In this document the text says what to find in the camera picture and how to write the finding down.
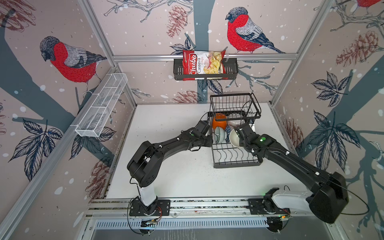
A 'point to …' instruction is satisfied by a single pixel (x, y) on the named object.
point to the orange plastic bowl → (220, 120)
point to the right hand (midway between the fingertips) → (245, 139)
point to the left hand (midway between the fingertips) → (211, 141)
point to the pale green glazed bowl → (220, 134)
